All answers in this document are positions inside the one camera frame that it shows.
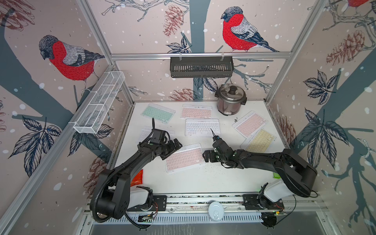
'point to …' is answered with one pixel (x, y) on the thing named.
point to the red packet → (138, 179)
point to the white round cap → (216, 211)
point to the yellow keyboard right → (262, 142)
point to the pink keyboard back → (196, 111)
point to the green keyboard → (160, 114)
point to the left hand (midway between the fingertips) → (179, 146)
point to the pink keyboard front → (190, 157)
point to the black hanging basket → (201, 67)
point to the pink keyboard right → (249, 123)
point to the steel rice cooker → (230, 97)
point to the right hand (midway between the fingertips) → (208, 153)
